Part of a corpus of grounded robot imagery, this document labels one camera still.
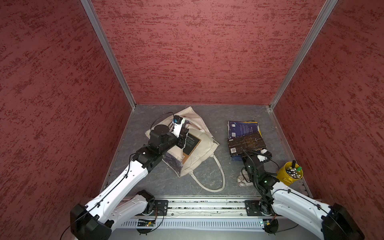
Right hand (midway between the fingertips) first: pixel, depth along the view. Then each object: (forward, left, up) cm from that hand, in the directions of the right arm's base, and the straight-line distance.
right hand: (241, 150), depth 85 cm
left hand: (+2, +31, +17) cm, 36 cm away
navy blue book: (-2, +2, -5) cm, 6 cm away
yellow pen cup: (-15, -20, +3) cm, 25 cm away
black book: (+4, -6, +1) cm, 8 cm away
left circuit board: (-33, +52, -10) cm, 62 cm away
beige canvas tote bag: (0, +26, -9) cm, 28 cm away
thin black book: (+11, +29, -8) cm, 32 cm away
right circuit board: (-36, -9, -11) cm, 38 cm away
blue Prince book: (+19, -4, -4) cm, 20 cm away
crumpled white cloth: (-16, +3, 0) cm, 17 cm away
